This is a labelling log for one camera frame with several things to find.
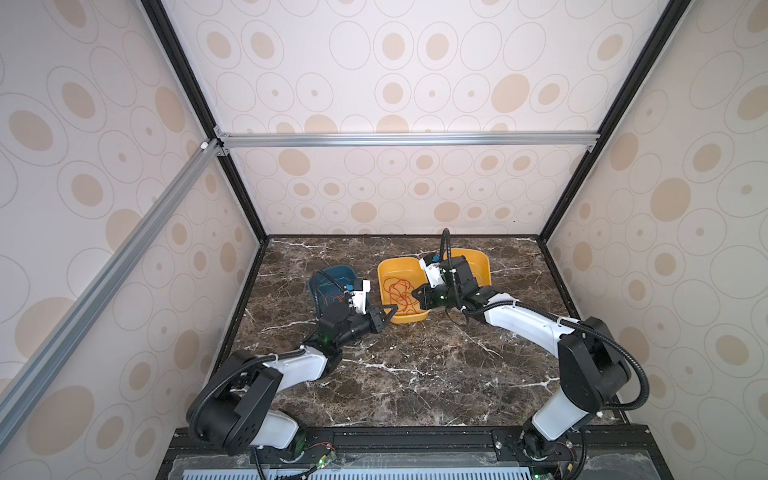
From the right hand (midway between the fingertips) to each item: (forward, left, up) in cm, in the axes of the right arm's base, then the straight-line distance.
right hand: (414, 292), depth 88 cm
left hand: (-9, +3, +5) cm, 10 cm away
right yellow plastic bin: (+20, -25, -11) cm, 34 cm away
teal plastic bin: (+7, +28, -10) cm, 31 cm away
